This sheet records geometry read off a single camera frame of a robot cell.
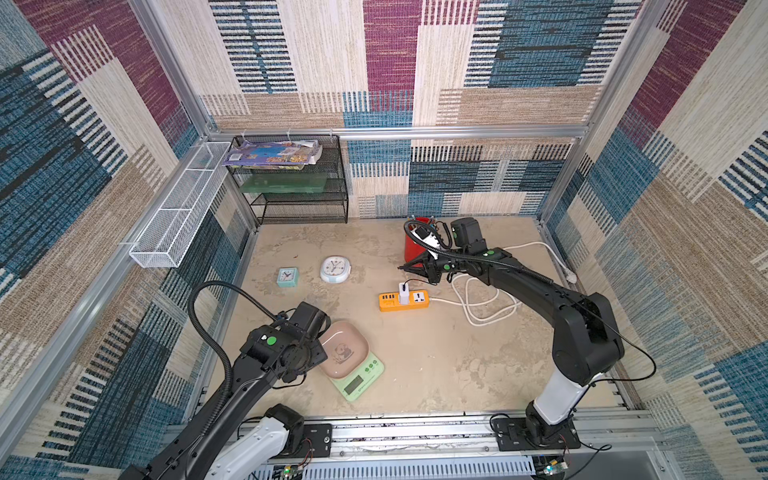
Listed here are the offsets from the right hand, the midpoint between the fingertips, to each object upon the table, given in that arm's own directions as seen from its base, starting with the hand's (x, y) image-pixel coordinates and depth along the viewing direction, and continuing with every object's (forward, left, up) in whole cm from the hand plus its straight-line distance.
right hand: (411, 268), depth 84 cm
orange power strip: (-1, -3, -16) cm, 16 cm away
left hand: (-22, +25, -7) cm, 34 cm away
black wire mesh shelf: (+22, +29, +9) cm, 38 cm away
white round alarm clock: (+11, +25, -15) cm, 31 cm away
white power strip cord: (+10, -57, -20) cm, 61 cm away
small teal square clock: (+9, +41, -16) cm, 44 cm away
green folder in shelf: (+37, +43, +1) cm, 57 cm away
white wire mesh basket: (0, +59, +16) cm, 61 cm away
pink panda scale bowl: (-16, +19, -15) cm, 29 cm away
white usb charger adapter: (-2, +2, -11) cm, 11 cm away
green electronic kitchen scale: (-26, +14, -17) cm, 34 cm away
